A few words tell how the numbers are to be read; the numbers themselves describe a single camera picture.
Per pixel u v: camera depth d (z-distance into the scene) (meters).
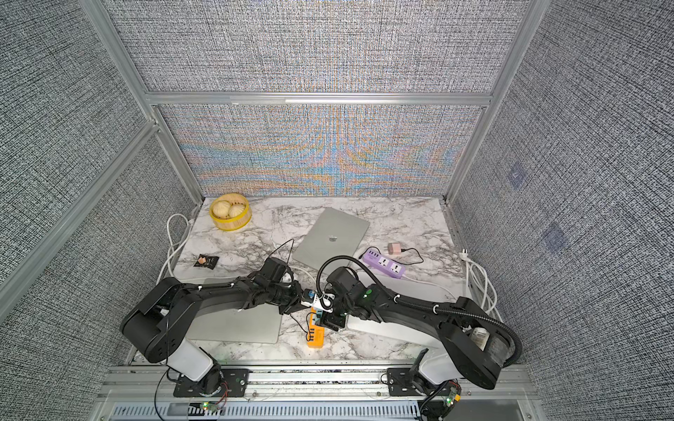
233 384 0.73
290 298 0.78
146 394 0.72
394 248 1.00
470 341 0.43
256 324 0.83
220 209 1.09
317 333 0.80
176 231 1.10
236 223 1.07
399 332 0.82
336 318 0.72
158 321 0.45
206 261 0.98
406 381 0.73
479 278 0.90
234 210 1.07
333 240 1.04
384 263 0.95
